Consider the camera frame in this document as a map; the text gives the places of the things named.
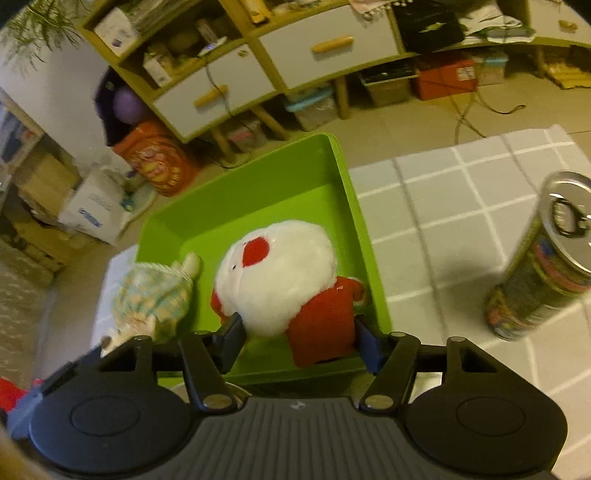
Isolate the plush doll blue dress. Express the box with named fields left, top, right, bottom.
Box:
left=100, top=252, right=201, bottom=356

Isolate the white red plush doll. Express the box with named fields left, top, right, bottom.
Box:
left=211, top=220, right=367, bottom=368

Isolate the purple ball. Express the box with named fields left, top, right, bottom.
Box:
left=113, top=87, right=146, bottom=125

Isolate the orange snack bag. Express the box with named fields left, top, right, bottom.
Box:
left=112, top=119, right=200, bottom=197

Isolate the black box on shelf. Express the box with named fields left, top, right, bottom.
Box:
left=392, top=1, right=465, bottom=54

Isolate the grey checked tablecloth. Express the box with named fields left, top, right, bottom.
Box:
left=92, top=126, right=590, bottom=479

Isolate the wooden shelf cabinet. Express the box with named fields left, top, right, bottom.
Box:
left=75, top=0, right=591, bottom=144

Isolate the white paper bag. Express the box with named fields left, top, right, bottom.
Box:
left=57, top=169, right=131, bottom=245

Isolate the tall printed can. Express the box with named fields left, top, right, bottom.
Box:
left=484, top=170, right=590, bottom=341

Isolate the potted spider plant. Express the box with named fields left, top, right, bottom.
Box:
left=1, top=0, right=92, bottom=66

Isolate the red storage box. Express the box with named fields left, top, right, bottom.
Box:
left=414, top=52, right=478, bottom=101

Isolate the green plastic bin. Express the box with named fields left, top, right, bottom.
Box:
left=134, top=132, right=394, bottom=387

